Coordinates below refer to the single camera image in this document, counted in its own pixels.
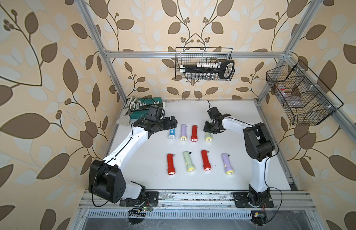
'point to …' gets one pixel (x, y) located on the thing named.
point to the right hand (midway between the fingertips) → (206, 129)
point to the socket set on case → (134, 106)
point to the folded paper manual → (124, 119)
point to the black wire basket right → (306, 99)
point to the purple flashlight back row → (183, 136)
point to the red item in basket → (283, 89)
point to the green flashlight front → (190, 167)
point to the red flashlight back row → (194, 136)
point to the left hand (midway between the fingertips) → (169, 121)
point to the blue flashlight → (172, 135)
